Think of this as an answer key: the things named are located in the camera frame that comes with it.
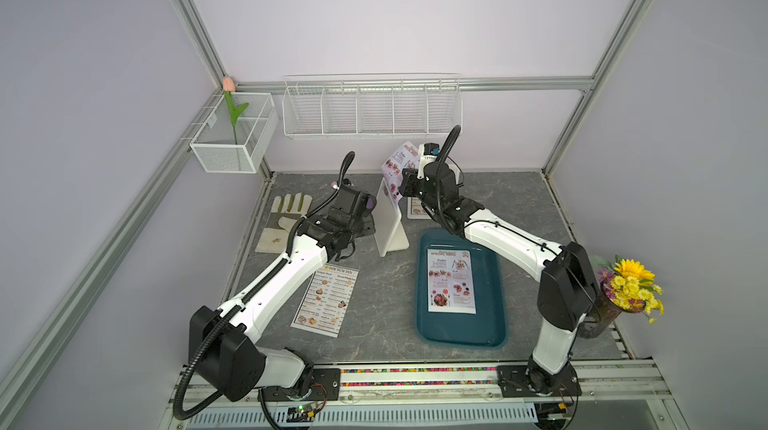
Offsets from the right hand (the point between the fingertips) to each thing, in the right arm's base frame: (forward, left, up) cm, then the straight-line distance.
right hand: (400, 169), depth 82 cm
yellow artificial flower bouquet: (-33, -48, -3) cm, 59 cm away
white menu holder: (-10, +3, -14) cm, 18 cm away
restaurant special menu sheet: (+3, -2, +2) cm, 4 cm away
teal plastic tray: (-34, -24, -31) cm, 52 cm away
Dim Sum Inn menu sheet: (-26, +22, -29) cm, 45 cm away
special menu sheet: (-22, -15, -28) cm, 39 cm away
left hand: (-13, +10, -7) cm, 17 cm away
